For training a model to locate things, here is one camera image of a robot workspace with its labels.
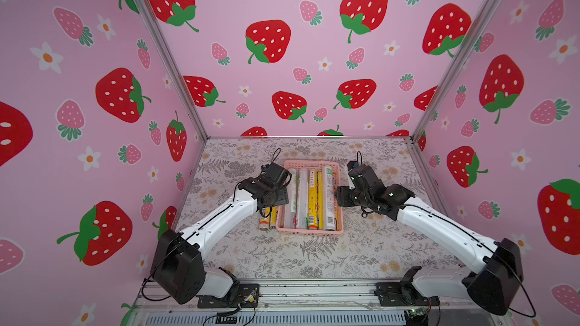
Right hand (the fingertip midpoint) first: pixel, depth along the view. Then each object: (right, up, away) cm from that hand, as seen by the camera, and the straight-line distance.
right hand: (348, 188), depth 81 cm
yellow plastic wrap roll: (-9, -6, +11) cm, 16 cm away
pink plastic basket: (-4, +9, +20) cm, 22 cm away
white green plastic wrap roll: (-6, -5, +7) cm, 11 cm away
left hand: (-26, -3, +3) cm, 26 cm away
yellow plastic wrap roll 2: (-32, -13, +7) cm, 35 cm away
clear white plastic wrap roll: (-16, -6, +13) cm, 22 cm away
